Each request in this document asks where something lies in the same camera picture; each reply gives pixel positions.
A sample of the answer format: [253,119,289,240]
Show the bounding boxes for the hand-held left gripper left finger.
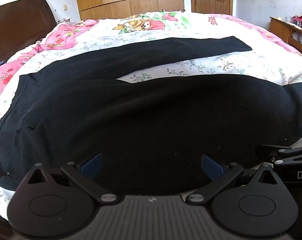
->
[21,152,119,205]

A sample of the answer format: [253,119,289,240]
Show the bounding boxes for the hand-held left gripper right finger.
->
[186,153,283,204]

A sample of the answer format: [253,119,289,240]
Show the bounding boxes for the black pants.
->
[0,35,302,196]

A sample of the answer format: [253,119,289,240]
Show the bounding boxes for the wooden sideboard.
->
[269,16,302,60]

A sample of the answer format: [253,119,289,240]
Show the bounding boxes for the floral printed blanket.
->
[0,11,302,220]

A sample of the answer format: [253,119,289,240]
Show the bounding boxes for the clear plastic clutter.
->
[58,17,82,26]

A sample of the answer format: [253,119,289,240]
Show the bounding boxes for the dark wooden headboard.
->
[0,0,57,68]

